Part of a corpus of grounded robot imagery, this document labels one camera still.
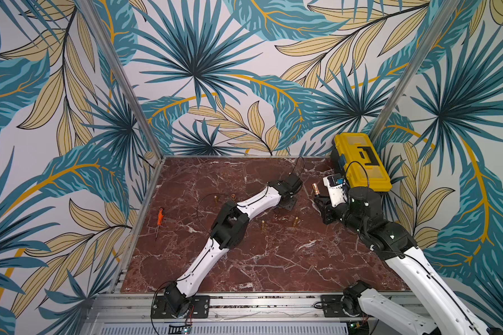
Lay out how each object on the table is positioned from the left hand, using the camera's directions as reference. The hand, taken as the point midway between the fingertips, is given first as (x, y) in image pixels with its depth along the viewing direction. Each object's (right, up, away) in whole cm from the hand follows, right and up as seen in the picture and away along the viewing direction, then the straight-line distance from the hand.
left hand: (286, 204), depth 100 cm
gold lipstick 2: (-12, -8, -10) cm, 17 cm away
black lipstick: (+5, +9, -31) cm, 32 cm away
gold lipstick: (-25, +4, -2) cm, 26 cm away
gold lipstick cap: (-34, +2, +1) cm, 34 cm away
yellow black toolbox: (+34, +19, -4) cm, 39 cm away
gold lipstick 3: (+3, -6, -9) cm, 11 cm away
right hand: (+6, +6, -30) cm, 31 cm away
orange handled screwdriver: (-58, -5, -5) cm, 58 cm away
